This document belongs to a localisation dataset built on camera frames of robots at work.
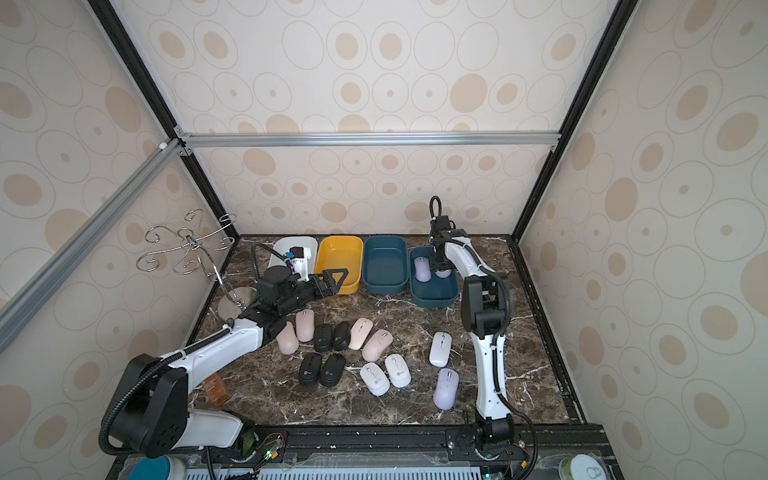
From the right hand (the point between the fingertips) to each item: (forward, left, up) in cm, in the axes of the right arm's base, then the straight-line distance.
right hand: (456, 264), depth 106 cm
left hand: (-20, +34, +19) cm, 43 cm away
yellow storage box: (+5, +42, -1) cm, 43 cm away
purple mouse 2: (-5, +5, 0) cm, 7 cm away
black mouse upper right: (-29, +37, 0) cm, 47 cm away
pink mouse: (-26, +31, -2) cm, 41 cm away
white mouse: (-41, +26, -2) cm, 48 cm away
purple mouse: (-2, +12, -2) cm, 12 cm away
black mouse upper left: (-29, +42, -1) cm, 51 cm away
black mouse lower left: (-39, +44, -2) cm, 59 cm away
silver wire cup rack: (-19, +72, +29) cm, 80 cm away
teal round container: (-64, +73, +5) cm, 98 cm away
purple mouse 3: (-42, +6, -3) cm, 43 cm away
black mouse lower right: (-39, +38, -3) cm, 54 cm away
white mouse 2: (-38, +19, -2) cm, 43 cm away
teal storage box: (-1, +25, 0) cm, 25 cm away
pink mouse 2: (-30, +26, -2) cm, 40 cm away
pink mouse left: (-26, +48, 0) cm, 55 cm away
